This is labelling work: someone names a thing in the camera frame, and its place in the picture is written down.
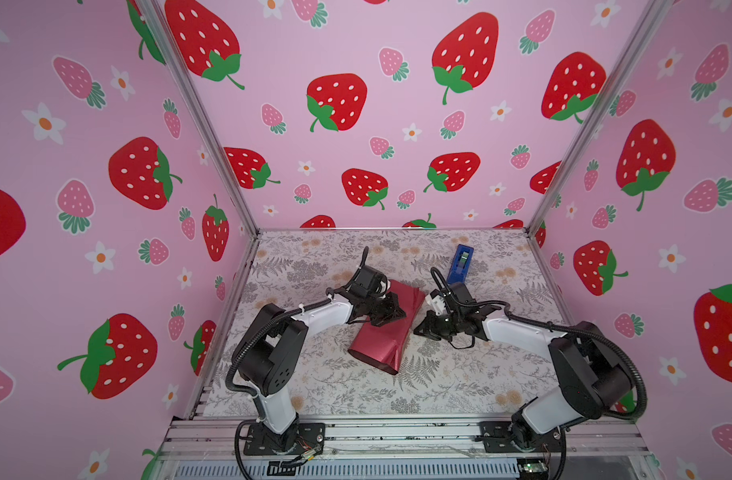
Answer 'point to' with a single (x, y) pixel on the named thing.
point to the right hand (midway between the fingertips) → (411, 331)
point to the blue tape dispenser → (460, 264)
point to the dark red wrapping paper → (381, 346)
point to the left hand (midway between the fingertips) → (408, 314)
